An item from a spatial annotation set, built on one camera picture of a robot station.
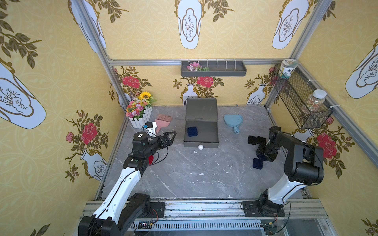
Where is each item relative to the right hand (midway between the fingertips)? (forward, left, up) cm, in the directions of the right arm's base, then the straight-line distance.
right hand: (264, 155), depth 94 cm
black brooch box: (+11, +5, 0) cm, 12 cm away
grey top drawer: (+5, +40, +15) cm, 43 cm away
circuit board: (-40, +68, -2) cm, 78 cm away
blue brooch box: (+5, +46, +17) cm, 49 cm away
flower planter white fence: (+22, +81, +18) cm, 86 cm away
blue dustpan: (+30, +14, -3) cm, 34 cm away
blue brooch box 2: (-6, +6, +1) cm, 9 cm away
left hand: (-1, +60, +22) cm, 64 cm away
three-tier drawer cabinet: (+15, +40, +22) cm, 48 cm away
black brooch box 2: (+11, 0, +1) cm, 11 cm away
